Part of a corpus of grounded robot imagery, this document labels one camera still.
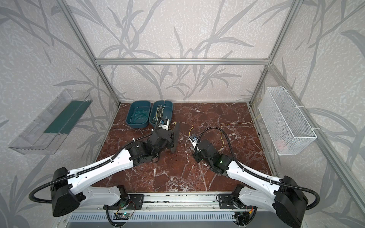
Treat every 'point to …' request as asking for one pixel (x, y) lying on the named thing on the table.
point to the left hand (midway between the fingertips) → (175, 130)
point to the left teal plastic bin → (145, 105)
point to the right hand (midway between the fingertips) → (194, 141)
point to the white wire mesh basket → (287, 129)
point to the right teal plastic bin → (167, 110)
